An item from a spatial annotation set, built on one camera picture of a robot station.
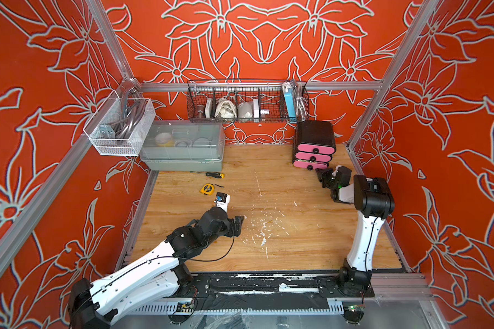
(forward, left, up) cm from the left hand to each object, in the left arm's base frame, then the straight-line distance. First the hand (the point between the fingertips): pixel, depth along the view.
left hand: (234, 214), depth 76 cm
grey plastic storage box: (+36, +30, 0) cm, 47 cm away
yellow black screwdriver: (+28, +13, -12) cm, 33 cm away
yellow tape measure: (+19, +16, -13) cm, 28 cm away
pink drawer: (+36, -38, -4) cm, 52 cm away
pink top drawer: (+36, -38, +2) cm, 53 cm away
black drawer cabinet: (+51, -38, -1) cm, 64 cm away
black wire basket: (+52, -2, +17) cm, 54 cm away
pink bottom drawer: (+37, -36, -12) cm, 53 cm away
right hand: (+36, -37, -11) cm, 52 cm away
